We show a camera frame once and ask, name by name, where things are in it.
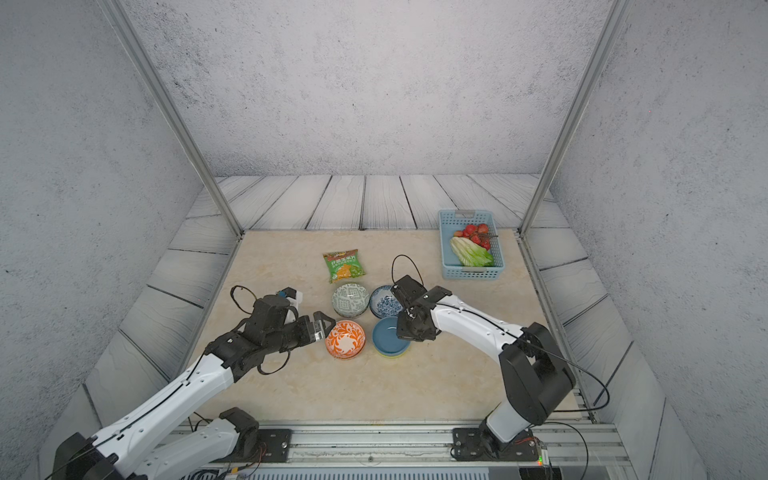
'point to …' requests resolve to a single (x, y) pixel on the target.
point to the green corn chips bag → (343, 265)
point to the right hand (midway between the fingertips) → (406, 334)
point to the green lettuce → (469, 253)
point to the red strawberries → (478, 233)
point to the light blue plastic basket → (451, 221)
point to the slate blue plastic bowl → (385, 338)
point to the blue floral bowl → (384, 303)
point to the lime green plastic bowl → (394, 357)
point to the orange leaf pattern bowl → (346, 340)
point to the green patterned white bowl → (350, 300)
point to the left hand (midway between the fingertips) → (328, 328)
